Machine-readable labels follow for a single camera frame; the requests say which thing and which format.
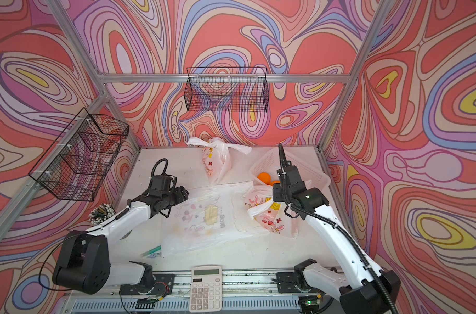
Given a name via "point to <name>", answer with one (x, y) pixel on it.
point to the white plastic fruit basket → (308, 160)
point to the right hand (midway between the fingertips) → (282, 193)
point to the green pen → (151, 251)
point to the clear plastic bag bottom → (204, 218)
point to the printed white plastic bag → (268, 213)
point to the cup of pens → (100, 214)
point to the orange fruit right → (265, 177)
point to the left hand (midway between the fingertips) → (186, 195)
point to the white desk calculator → (206, 288)
